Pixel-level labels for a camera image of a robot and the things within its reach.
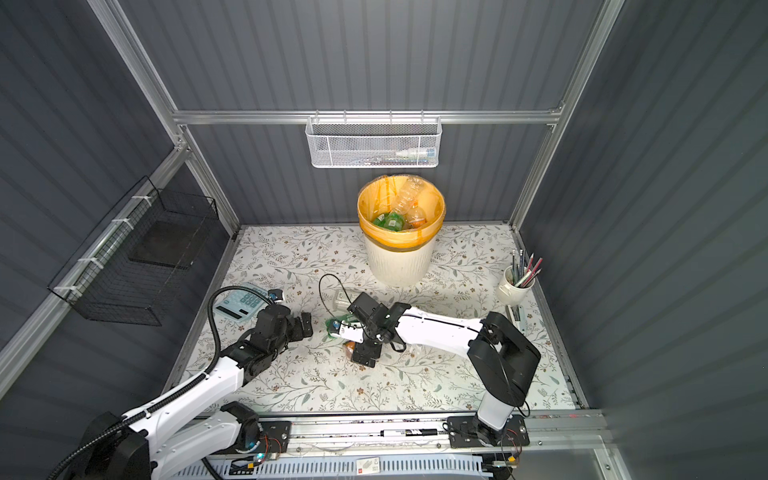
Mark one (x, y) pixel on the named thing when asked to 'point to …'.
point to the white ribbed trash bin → (399, 267)
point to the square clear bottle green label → (343, 299)
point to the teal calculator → (242, 305)
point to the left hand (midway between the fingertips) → (295, 317)
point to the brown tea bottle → (349, 349)
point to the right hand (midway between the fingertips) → (363, 342)
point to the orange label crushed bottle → (416, 218)
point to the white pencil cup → (509, 293)
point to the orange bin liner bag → (376, 198)
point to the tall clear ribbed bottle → (410, 189)
